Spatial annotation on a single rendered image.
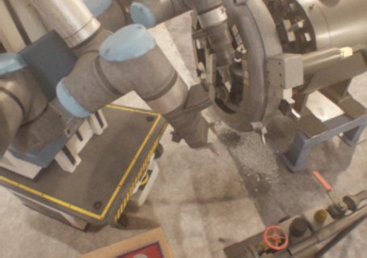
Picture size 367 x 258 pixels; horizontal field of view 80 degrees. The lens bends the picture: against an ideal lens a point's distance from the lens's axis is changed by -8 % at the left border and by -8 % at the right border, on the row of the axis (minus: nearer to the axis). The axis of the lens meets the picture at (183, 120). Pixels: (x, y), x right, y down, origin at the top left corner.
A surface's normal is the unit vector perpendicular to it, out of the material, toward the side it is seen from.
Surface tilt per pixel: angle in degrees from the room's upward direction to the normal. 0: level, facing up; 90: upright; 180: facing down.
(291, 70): 67
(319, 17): 38
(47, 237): 0
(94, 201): 0
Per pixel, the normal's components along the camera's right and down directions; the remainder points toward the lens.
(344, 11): 0.14, -0.17
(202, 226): -0.09, -0.72
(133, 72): 0.07, 0.68
